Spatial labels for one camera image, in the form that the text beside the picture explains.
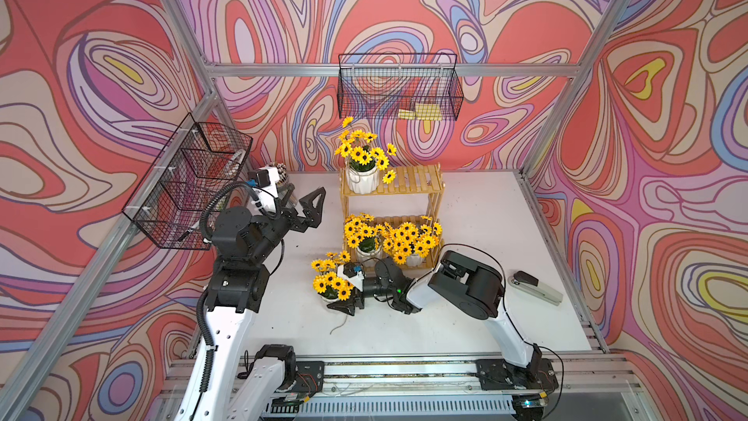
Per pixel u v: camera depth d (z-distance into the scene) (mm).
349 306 756
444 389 730
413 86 936
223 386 394
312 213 557
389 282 722
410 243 810
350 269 733
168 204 706
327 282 734
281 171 959
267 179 523
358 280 767
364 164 690
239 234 442
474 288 554
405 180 802
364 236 818
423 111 910
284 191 647
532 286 853
